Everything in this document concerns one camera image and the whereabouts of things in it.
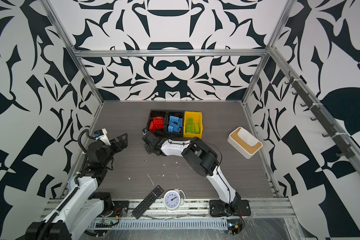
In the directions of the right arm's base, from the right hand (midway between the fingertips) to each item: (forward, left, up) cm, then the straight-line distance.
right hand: (149, 142), depth 96 cm
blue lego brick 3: (+9, -17, +3) cm, 20 cm away
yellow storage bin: (+19, -32, +1) cm, 37 cm away
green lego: (+10, -31, 0) cm, 32 cm away
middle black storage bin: (+24, -19, -1) cm, 31 cm away
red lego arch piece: (+12, -5, +5) cm, 14 cm away
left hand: (-4, +12, +16) cm, 21 cm away
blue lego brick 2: (+15, -20, +1) cm, 25 cm away
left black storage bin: (+23, -4, +1) cm, 24 cm away
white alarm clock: (-33, -16, +1) cm, 36 cm away
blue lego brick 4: (+7, -14, +5) cm, 16 cm away
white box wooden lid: (-2, -59, +1) cm, 59 cm away
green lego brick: (+9, -26, +2) cm, 27 cm away
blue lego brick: (+16, -15, +2) cm, 23 cm away
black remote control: (-34, -3, +1) cm, 34 cm away
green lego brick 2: (+16, -27, 0) cm, 31 cm away
